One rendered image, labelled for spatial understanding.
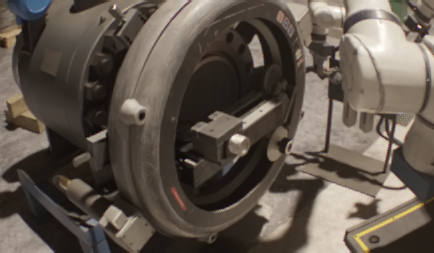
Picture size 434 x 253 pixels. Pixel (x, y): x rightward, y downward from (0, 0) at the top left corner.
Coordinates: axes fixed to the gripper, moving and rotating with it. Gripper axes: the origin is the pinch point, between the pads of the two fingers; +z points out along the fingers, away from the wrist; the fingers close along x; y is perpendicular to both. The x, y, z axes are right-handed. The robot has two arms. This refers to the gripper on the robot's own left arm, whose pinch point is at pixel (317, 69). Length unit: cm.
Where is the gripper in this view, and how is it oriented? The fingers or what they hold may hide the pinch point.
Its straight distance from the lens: 188.3
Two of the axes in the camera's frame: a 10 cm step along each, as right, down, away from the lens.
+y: 9.2, -2.1, 3.4
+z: 0.2, 8.8, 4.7
